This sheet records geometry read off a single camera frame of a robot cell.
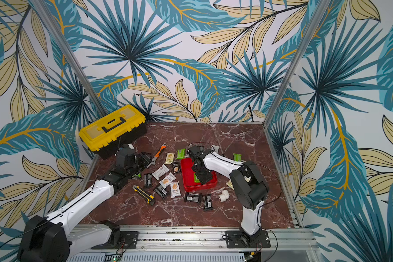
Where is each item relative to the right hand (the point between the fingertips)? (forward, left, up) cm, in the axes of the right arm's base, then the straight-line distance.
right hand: (196, 174), depth 92 cm
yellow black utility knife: (-13, +24, 0) cm, 28 cm away
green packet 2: (-4, 0, 0) cm, 4 cm away
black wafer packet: (-13, +2, -1) cm, 13 cm away
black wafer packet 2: (-16, -6, -2) cm, 17 cm away
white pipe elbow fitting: (-13, -14, 0) cm, 19 cm away
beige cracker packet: (+12, +16, -1) cm, 20 cm away
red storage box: (+1, +5, -2) cm, 6 cm away
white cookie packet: (+3, +20, -1) cm, 21 cm away
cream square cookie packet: (-6, -18, -1) cm, 19 cm away
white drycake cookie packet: (-8, +12, -1) cm, 14 cm away
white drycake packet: (-3, +16, -1) cm, 16 cm away
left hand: (+3, +23, +14) cm, 27 cm away
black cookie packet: (-8, +19, -1) cm, 21 cm away
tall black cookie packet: (-2, +27, 0) cm, 27 cm away
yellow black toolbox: (+16, +50, +15) cm, 55 cm away
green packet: (+14, +9, 0) cm, 17 cm away
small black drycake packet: (+6, +12, -1) cm, 13 cm away
